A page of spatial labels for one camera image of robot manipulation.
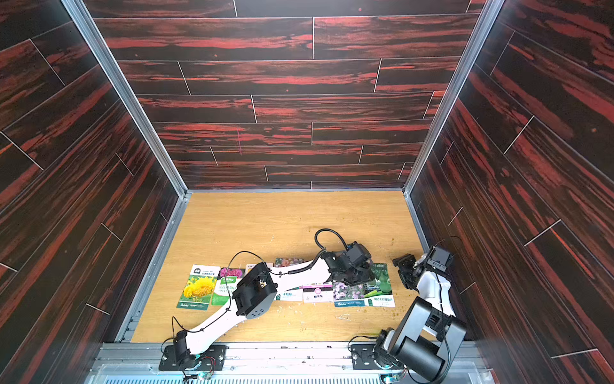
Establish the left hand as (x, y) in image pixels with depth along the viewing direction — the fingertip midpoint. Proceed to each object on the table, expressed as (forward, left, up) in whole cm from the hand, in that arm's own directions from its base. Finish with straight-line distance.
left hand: (377, 282), depth 86 cm
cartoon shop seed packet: (+6, +49, -3) cm, 50 cm away
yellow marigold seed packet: (-2, +66, -3) cm, 67 cm away
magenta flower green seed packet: (0, +57, -4) cm, 57 cm away
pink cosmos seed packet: (-4, +10, -3) cm, 12 cm away
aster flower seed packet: (-4, +21, -3) cm, 21 cm away
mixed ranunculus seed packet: (-4, +30, -2) cm, 30 cm away
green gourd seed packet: (-3, -1, -3) cm, 4 cm away
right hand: (+6, -10, +2) cm, 12 cm away
